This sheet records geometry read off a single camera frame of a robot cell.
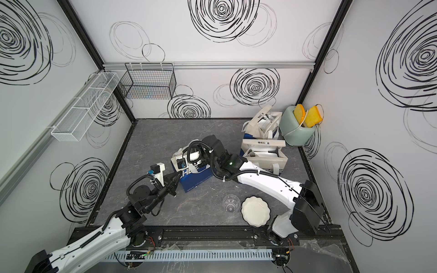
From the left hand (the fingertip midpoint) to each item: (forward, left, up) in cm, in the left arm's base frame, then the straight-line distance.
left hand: (181, 173), depth 75 cm
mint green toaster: (+30, -59, -4) cm, 66 cm away
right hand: (+9, -5, +12) cm, 16 cm away
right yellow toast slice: (+36, -69, +3) cm, 78 cm away
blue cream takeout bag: (+30, -41, +1) cm, 51 cm away
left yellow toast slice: (+38, -62, +4) cm, 72 cm away
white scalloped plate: (-10, -35, -16) cm, 39 cm away
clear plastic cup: (-7, -23, -17) cm, 29 cm away
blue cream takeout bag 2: (+12, -40, -1) cm, 42 cm away
